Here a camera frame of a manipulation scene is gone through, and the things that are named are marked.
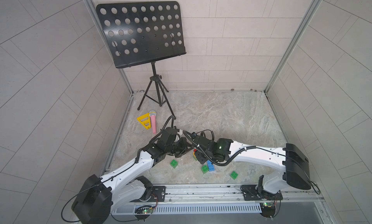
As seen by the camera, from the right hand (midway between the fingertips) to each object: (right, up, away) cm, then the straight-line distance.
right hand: (197, 155), depth 77 cm
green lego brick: (-2, +3, -11) cm, 11 cm away
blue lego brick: (+8, -7, +1) cm, 10 cm away
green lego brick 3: (+19, -11, 0) cm, 22 cm away
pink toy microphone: (-30, +21, +22) cm, 43 cm away
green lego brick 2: (-13, -4, 0) cm, 14 cm away
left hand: (-1, +5, -2) cm, 5 cm away
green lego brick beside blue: (+4, -7, 0) cm, 8 cm away
